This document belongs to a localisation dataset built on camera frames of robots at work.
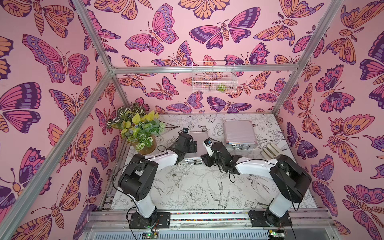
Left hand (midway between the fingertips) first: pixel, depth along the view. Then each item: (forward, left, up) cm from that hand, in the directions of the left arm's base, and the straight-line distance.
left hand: (192, 142), depth 96 cm
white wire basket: (+39, -17, +19) cm, 47 cm away
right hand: (-8, -8, 0) cm, 11 cm away
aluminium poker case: (-10, -2, -2) cm, 10 cm away
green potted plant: (-3, +27, +21) cm, 34 cm away
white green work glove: (-3, -51, -5) cm, 52 cm away
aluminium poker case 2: (+8, -32, -2) cm, 33 cm away
